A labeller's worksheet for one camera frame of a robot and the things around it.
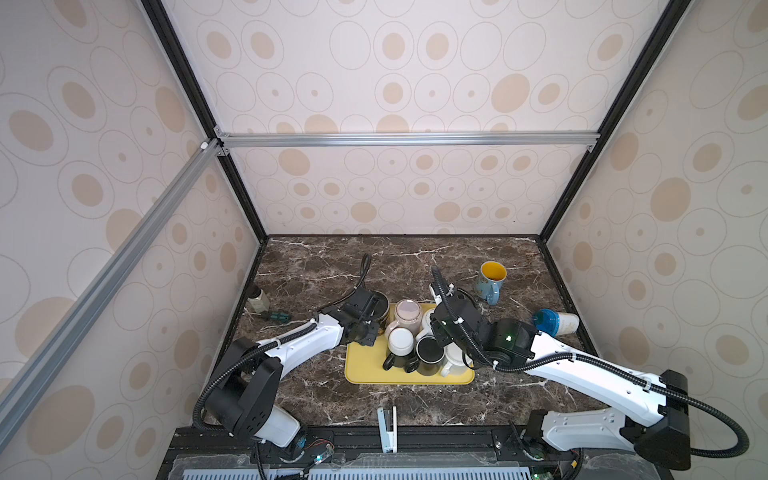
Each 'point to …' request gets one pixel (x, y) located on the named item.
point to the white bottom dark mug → (400, 347)
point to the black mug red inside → (428, 356)
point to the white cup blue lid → (555, 323)
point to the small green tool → (283, 317)
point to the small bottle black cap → (257, 299)
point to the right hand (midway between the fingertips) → (439, 313)
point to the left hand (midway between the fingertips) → (376, 327)
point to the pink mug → (408, 314)
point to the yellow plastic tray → (365, 366)
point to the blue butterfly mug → (490, 284)
